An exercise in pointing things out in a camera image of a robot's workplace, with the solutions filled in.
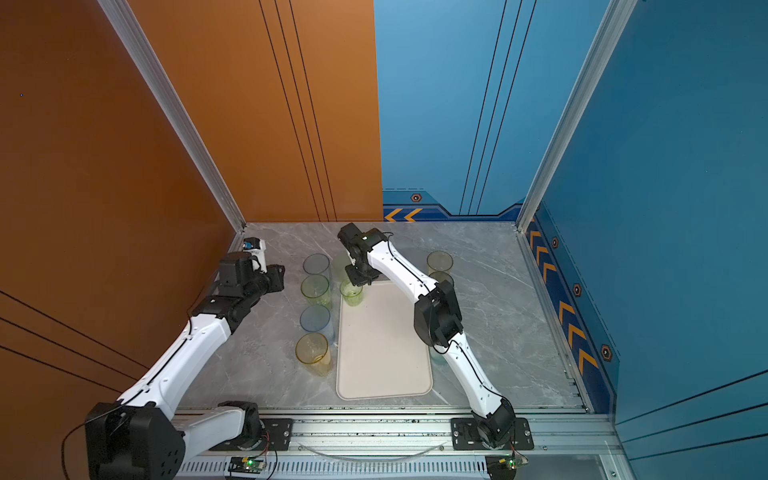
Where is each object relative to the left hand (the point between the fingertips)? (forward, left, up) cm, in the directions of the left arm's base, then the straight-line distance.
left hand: (279, 265), depth 83 cm
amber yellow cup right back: (+9, -47, -8) cm, 48 cm away
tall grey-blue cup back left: (+5, -8, -6) cm, 12 cm away
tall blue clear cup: (-11, -10, -11) cm, 19 cm away
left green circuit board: (-44, +2, -21) cm, 49 cm away
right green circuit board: (-44, -59, -19) cm, 76 cm away
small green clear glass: (+2, -18, -18) cm, 26 cm away
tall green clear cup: (-3, -9, -8) cm, 13 cm away
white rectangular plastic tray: (-19, -29, -18) cm, 39 cm away
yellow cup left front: (-21, -11, -9) cm, 25 cm away
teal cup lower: (-20, -45, -18) cm, 53 cm away
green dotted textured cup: (+5, -15, -6) cm, 17 cm away
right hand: (+4, -21, -12) cm, 25 cm away
